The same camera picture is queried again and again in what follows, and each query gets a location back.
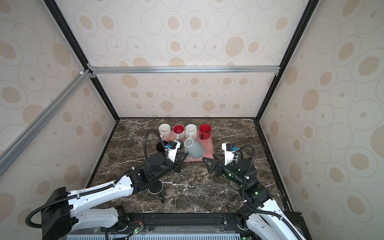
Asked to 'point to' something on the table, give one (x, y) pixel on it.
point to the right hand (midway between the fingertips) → (209, 157)
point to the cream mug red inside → (178, 131)
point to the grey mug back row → (194, 148)
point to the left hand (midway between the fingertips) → (190, 153)
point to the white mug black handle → (159, 147)
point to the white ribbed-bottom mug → (191, 131)
